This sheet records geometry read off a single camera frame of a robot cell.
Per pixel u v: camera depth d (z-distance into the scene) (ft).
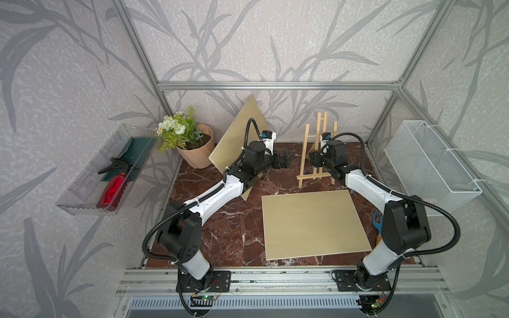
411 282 2.45
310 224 4.72
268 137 2.32
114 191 1.90
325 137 2.64
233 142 2.70
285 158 2.32
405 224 1.52
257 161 2.07
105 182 2.10
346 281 2.38
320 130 2.84
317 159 2.69
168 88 3.11
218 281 2.37
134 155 2.33
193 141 3.25
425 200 1.51
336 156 2.27
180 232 1.44
